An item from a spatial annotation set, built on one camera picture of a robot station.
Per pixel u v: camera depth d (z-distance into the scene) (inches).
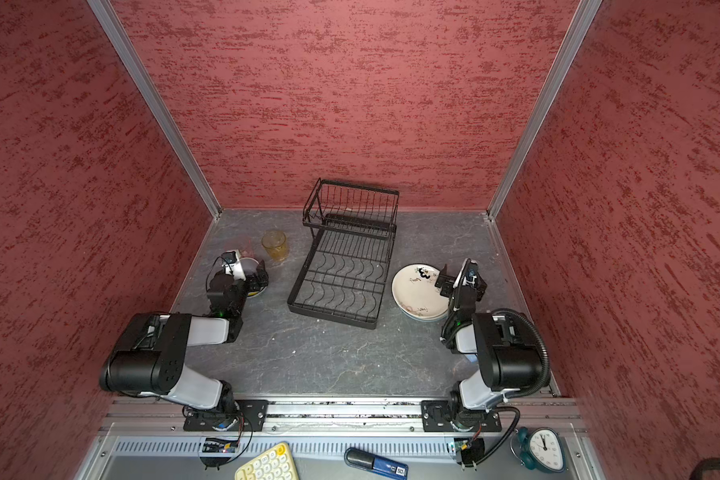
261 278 33.6
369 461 25.8
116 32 29.1
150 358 17.7
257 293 35.9
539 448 26.4
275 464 26.1
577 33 29.2
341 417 29.8
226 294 27.8
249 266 35.1
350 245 41.9
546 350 16.6
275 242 41.8
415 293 38.3
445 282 32.6
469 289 31.9
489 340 18.8
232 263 30.9
